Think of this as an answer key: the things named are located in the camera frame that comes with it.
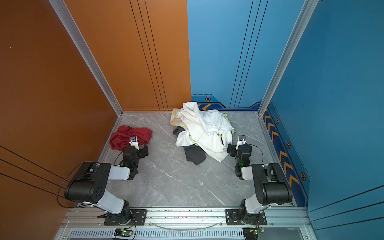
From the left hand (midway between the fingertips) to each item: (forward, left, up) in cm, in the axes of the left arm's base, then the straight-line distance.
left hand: (137, 143), depth 94 cm
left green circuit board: (-45, -3, -8) cm, 46 cm away
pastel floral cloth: (+20, -23, -2) cm, 30 cm away
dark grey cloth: (-5, -36, -2) cm, 36 cm away
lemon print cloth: (+12, -62, -1) cm, 64 cm away
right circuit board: (-45, -65, -7) cm, 79 cm away
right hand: (+1, -63, +1) cm, 63 cm away
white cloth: (+6, -45, +6) cm, 46 cm away
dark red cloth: (+4, +12, -1) cm, 13 cm away
